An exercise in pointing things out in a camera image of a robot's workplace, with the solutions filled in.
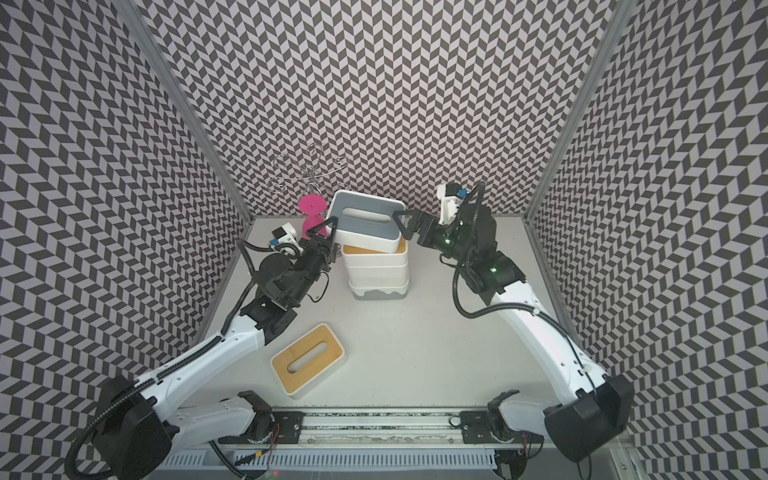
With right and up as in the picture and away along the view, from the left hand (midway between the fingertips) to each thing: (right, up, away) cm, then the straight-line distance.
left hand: (342, 226), depth 69 cm
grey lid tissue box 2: (+7, -13, +19) cm, 24 cm away
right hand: (+15, 0, -1) cm, 15 cm away
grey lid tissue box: (+4, +2, +9) cm, 10 cm away
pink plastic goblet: (-11, +6, +13) cm, 18 cm away
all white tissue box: (+7, -19, +22) cm, 30 cm away
